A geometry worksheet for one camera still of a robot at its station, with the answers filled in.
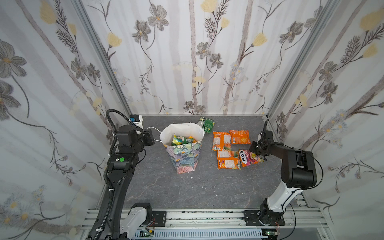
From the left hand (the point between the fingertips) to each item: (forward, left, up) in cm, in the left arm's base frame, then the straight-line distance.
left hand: (149, 125), depth 71 cm
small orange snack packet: (+13, -56, -29) cm, 64 cm away
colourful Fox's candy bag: (-4, -57, -28) cm, 64 cm away
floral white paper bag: (-8, -17, -17) cm, 26 cm away
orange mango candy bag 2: (-4, -45, -29) cm, 53 cm away
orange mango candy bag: (+10, -42, -29) cm, 52 cm away
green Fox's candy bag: (+2, -14, -15) cm, 21 cm away
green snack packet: (+24, -35, -30) cm, 52 cm away
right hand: (+6, -62, -28) cm, 68 cm away
